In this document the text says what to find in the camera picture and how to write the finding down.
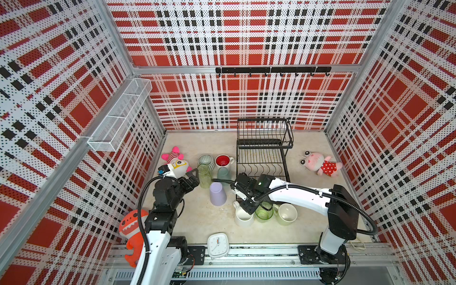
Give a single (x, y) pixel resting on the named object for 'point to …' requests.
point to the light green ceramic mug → (285, 214)
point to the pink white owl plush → (180, 166)
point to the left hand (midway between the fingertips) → (194, 173)
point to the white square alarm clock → (218, 245)
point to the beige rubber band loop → (358, 248)
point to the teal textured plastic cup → (224, 173)
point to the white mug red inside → (224, 160)
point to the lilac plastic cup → (218, 195)
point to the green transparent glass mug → (264, 212)
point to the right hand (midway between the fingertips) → (251, 206)
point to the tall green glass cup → (205, 176)
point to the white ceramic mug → (242, 218)
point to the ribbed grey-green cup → (207, 160)
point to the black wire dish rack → (262, 147)
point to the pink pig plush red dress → (316, 162)
